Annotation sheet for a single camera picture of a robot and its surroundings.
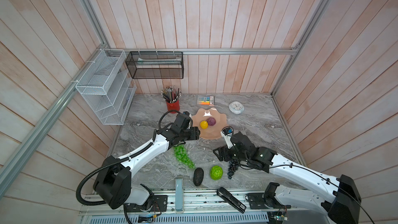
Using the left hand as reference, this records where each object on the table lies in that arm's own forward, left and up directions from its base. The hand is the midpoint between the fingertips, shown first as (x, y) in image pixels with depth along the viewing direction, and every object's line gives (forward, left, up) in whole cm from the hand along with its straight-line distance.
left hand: (195, 136), depth 83 cm
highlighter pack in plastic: (+36, -8, -11) cm, 39 cm away
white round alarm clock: (+28, -29, -10) cm, 42 cm away
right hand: (-8, -12, 0) cm, 14 cm away
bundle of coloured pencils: (+30, +16, +2) cm, 34 cm away
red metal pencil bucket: (+26, +14, -5) cm, 30 cm away
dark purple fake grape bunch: (-13, -21, -10) cm, 27 cm away
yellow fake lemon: (+13, -6, -9) cm, 17 cm away
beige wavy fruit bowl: (+9, -10, -11) cm, 18 cm away
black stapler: (-29, -17, -10) cm, 35 cm away
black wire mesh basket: (+48, +27, +12) cm, 57 cm away
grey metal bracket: (-27, +7, -7) cm, 29 cm away
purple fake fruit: (+15, -10, -8) cm, 20 cm away
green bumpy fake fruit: (-18, -11, -6) cm, 21 cm away
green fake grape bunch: (-8, +8, -10) cm, 14 cm away
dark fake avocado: (-19, -2, -9) cm, 21 cm away
